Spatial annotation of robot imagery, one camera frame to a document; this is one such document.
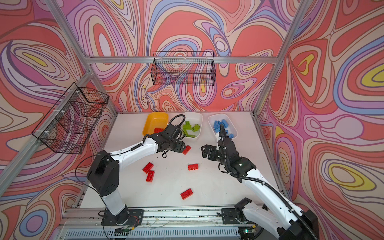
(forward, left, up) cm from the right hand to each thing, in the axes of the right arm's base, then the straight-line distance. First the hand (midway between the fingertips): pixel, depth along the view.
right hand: (209, 152), depth 78 cm
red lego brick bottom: (-16, +14, -17) cm, 27 cm away
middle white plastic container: (+31, +8, -13) cm, 35 cm away
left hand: (+10, +16, -7) cm, 20 cm away
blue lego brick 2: (+30, -10, -14) cm, 34 cm away
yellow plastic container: (+37, +37, -13) cm, 54 cm away
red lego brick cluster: (-1, +37, -14) cm, 39 cm away
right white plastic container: (+35, -9, -14) cm, 39 cm away
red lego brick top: (+11, +13, -15) cm, 23 cm away
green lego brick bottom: (+30, +11, -14) cm, 35 cm away
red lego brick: (+28, +34, -15) cm, 47 cm away
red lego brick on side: (0, +9, -17) cm, 19 cm away
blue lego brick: (+31, -16, -14) cm, 38 cm away
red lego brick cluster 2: (-6, +34, -15) cm, 38 cm away
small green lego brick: (+27, +6, -12) cm, 30 cm away
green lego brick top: (+21, +10, -13) cm, 27 cm away
